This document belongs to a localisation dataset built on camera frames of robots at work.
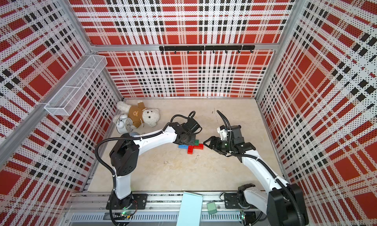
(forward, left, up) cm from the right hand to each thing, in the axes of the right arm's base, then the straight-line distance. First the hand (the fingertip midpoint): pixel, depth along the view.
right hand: (209, 145), depth 80 cm
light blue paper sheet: (-29, +10, -9) cm, 32 cm away
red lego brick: (+2, +11, -9) cm, 14 cm away
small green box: (-28, 0, -12) cm, 30 cm away
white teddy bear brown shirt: (+27, +48, -5) cm, 55 cm away
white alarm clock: (+16, +54, -2) cm, 56 cm away
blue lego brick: (+4, +16, -10) cm, 19 cm away
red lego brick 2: (+5, +5, -10) cm, 12 cm away
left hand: (+6, +10, -6) cm, 14 cm away
